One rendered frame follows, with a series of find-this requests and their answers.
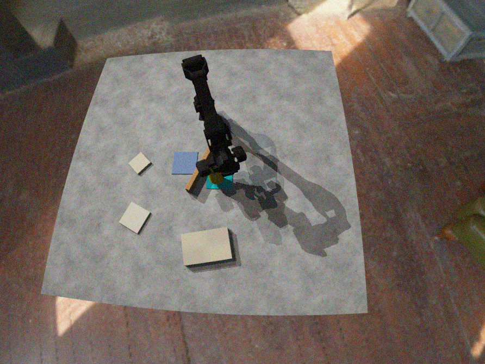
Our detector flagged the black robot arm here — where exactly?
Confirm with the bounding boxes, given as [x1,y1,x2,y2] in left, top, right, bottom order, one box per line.
[182,54,240,177]

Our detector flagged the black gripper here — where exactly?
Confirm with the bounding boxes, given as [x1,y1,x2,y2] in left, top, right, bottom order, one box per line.
[196,146,247,177]

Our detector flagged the yellow cup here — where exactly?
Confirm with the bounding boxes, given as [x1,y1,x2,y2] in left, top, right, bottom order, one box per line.
[208,167,224,184]

